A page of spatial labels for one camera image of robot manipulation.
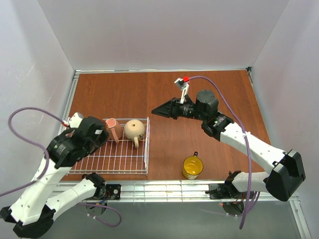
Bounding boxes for white and pink mug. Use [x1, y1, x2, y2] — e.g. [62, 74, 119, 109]
[106, 118, 123, 144]

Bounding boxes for beige ceramic mug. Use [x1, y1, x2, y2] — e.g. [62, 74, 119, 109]
[124, 119, 146, 148]

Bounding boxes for yellow enamel mug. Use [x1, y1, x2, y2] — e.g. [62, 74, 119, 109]
[182, 151, 203, 180]

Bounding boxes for pink faceted mug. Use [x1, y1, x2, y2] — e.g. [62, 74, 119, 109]
[64, 128, 74, 138]

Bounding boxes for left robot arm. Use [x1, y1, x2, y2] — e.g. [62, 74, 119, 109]
[0, 117, 108, 239]

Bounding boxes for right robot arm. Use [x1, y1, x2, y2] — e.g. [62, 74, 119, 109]
[152, 90, 306, 202]

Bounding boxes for white wire dish rack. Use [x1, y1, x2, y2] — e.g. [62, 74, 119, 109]
[68, 118, 150, 175]

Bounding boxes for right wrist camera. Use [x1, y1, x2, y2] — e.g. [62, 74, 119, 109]
[174, 76, 190, 104]

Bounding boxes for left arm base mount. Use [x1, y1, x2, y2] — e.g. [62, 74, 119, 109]
[99, 184, 122, 200]

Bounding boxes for aluminium frame rail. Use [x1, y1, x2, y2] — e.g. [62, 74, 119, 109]
[22, 67, 312, 239]

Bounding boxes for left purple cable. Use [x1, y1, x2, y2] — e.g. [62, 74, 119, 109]
[0, 107, 123, 227]

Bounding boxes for purple cable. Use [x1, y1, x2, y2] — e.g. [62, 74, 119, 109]
[188, 75, 260, 230]
[0, 107, 123, 227]

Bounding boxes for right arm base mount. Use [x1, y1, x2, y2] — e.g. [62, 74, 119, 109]
[205, 183, 247, 199]

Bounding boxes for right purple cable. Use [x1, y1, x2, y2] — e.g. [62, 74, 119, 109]
[188, 75, 260, 230]

